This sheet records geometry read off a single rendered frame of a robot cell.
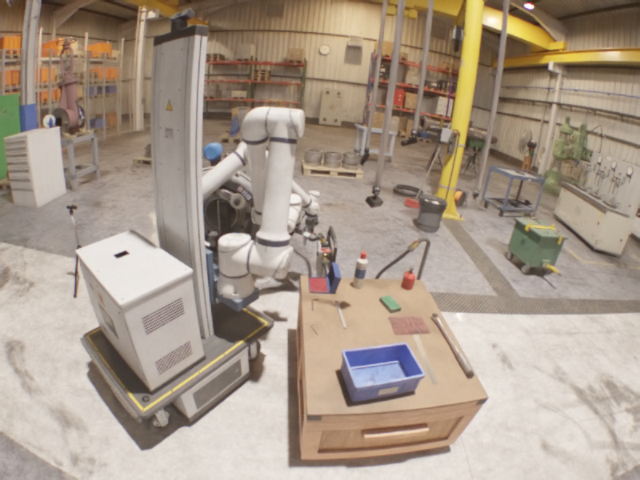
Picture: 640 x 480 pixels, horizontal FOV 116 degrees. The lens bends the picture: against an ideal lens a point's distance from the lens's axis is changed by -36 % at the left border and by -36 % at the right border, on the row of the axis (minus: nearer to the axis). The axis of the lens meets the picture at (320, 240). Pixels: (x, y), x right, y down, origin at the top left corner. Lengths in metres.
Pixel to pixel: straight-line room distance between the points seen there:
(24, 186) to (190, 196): 4.66
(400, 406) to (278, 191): 1.01
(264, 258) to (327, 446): 0.90
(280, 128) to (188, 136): 0.37
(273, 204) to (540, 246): 3.21
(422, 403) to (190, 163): 1.34
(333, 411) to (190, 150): 1.14
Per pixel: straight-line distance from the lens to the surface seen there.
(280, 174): 1.30
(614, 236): 6.64
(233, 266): 1.45
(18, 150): 5.70
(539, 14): 15.67
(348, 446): 1.56
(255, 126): 1.35
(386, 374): 1.42
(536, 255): 3.96
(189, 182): 1.32
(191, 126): 1.27
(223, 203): 2.31
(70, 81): 6.34
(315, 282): 1.89
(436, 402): 1.41
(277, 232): 1.35
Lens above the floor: 1.51
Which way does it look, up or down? 25 degrees down
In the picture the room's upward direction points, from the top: 6 degrees clockwise
